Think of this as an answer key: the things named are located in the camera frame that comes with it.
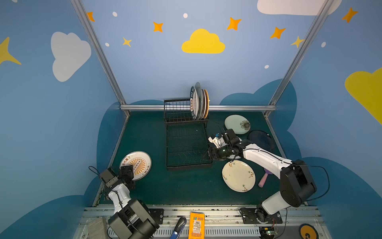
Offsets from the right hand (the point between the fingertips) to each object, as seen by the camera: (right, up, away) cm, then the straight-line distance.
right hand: (207, 156), depth 83 cm
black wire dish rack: (-12, +7, +24) cm, 28 cm away
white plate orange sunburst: (-2, +29, -3) cm, 29 cm away
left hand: (-42, -8, +2) cm, 43 cm away
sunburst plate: (-42, -6, +10) cm, 43 cm away
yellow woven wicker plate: (0, +29, -3) cm, 29 cm away
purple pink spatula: (+32, -15, 0) cm, 35 cm away
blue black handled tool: (-15, -31, -14) cm, 37 cm away
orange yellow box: (-7, -31, -16) cm, 35 cm away
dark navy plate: (+42, +8, +21) cm, 47 cm away
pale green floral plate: (+29, +18, +31) cm, 46 cm away
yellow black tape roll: (+48, -35, -11) cm, 61 cm away
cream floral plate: (+19, -13, +4) cm, 24 cm away
